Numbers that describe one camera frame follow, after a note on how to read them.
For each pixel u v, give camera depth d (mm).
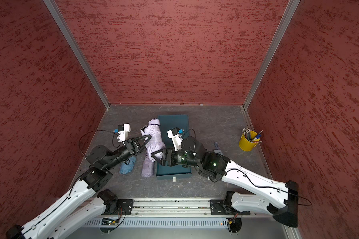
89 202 599
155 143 595
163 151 533
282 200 392
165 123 635
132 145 567
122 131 600
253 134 923
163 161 533
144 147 607
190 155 488
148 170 833
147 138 609
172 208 760
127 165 844
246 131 849
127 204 757
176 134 566
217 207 738
